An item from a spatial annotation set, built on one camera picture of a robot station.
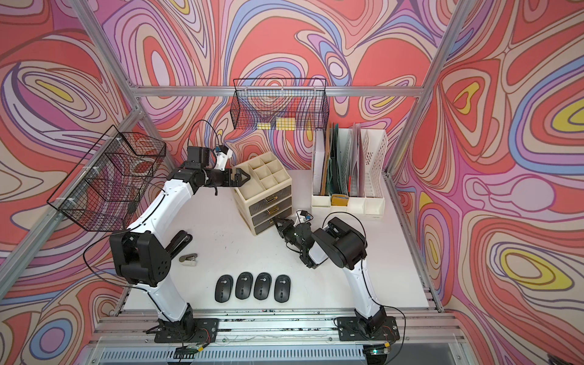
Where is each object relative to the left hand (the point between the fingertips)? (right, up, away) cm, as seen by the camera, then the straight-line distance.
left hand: (242, 177), depth 86 cm
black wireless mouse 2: (+2, -40, -4) cm, 40 cm away
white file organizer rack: (+40, +2, -1) cm, 40 cm away
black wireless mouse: (-6, -41, -5) cm, 41 cm away
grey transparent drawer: (+10, -19, +8) cm, 23 cm away
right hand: (+11, -20, +9) cm, 24 cm away
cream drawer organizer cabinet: (+10, -7, -5) cm, 13 cm away
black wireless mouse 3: (+8, -40, -5) cm, 41 cm away
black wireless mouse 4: (+16, -40, -5) cm, 43 cm away
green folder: (+36, +1, +5) cm, 36 cm away
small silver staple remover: (-22, -33, +3) cm, 39 cm away
